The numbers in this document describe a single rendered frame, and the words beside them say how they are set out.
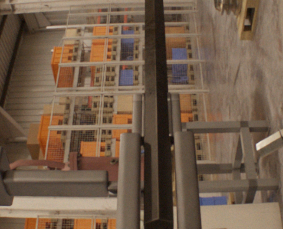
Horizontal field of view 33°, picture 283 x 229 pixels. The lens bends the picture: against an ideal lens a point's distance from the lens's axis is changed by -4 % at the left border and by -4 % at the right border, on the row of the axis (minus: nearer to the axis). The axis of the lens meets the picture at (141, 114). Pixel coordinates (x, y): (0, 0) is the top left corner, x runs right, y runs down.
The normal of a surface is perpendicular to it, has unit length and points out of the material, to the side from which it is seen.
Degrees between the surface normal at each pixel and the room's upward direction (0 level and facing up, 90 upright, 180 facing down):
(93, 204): 90
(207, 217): 90
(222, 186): 90
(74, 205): 90
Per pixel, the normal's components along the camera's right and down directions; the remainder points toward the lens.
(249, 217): -0.04, -0.65
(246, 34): 0.00, 0.84
